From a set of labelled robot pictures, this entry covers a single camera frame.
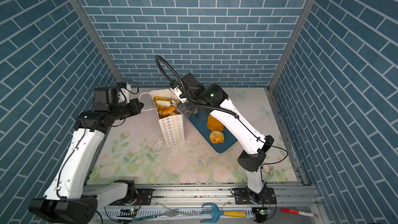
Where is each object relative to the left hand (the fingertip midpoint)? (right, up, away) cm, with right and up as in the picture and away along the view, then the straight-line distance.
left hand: (144, 103), depth 71 cm
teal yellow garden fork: (+33, -49, -3) cm, 59 cm away
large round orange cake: (+33, -13, +21) cm, 41 cm away
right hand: (+18, 0, -3) cm, 18 cm away
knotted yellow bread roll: (+35, -19, +15) cm, 42 cm away
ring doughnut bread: (+3, -3, +14) cm, 14 cm away
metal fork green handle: (+13, -50, -2) cm, 52 cm away
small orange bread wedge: (+8, -4, +15) cm, 18 cm away
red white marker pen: (+71, -50, -2) cm, 87 cm away
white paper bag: (+12, -11, +6) cm, 18 cm away
